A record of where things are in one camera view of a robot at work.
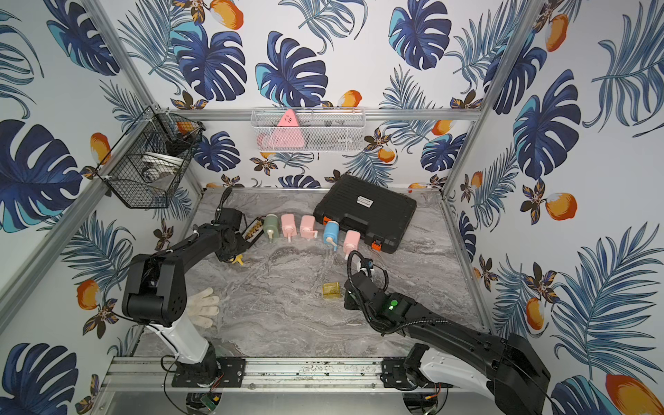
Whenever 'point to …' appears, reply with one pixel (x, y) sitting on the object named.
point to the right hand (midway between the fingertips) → (349, 290)
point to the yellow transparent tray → (331, 290)
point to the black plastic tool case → (379, 213)
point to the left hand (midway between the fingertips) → (235, 246)
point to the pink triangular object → (288, 132)
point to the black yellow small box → (253, 232)
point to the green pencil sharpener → (271, 227)
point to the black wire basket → (150, 159)
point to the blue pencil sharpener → (331, 233)
